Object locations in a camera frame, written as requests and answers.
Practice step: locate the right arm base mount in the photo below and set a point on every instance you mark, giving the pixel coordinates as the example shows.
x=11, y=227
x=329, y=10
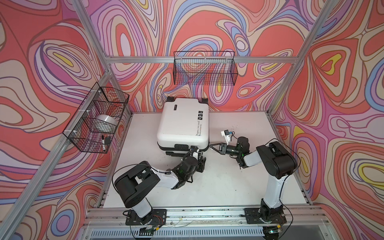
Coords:
x=265, y=215

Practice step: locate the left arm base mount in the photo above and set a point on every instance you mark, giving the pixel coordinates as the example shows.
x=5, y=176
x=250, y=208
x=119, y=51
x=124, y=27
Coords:
x=155, y=218

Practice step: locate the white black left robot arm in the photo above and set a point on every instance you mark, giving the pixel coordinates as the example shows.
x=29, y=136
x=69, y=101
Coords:
x=134, y=185

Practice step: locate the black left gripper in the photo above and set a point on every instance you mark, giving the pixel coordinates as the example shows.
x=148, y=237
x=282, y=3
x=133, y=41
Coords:
x=201, y=165

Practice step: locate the aluminium front rail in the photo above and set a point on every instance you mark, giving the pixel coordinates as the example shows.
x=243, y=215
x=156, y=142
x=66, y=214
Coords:
x=300, y=222

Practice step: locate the black white suitcase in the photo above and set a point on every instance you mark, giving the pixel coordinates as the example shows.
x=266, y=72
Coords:
x=184, y=125

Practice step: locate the silver tape roll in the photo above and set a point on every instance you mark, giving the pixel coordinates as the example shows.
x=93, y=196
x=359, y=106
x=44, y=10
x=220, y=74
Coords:
x=105, y=124

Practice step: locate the black wire basket back wall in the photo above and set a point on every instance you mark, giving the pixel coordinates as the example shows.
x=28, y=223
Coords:
x=205, y=68

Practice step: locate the black wire basket left wall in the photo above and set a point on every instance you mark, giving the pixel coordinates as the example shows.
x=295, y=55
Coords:
x=100, y=114

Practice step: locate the black wire basket wall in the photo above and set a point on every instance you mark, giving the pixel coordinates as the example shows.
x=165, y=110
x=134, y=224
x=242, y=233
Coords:
x=100, y=114
x=205, y=68

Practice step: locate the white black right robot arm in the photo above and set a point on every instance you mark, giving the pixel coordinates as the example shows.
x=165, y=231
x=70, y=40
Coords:
x=278, y=162

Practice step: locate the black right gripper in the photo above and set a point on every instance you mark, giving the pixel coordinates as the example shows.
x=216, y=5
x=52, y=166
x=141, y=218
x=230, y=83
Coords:
x=222, y=150

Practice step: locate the black marker pen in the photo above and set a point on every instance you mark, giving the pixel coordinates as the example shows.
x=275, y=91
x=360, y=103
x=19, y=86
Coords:
x=103, y=144

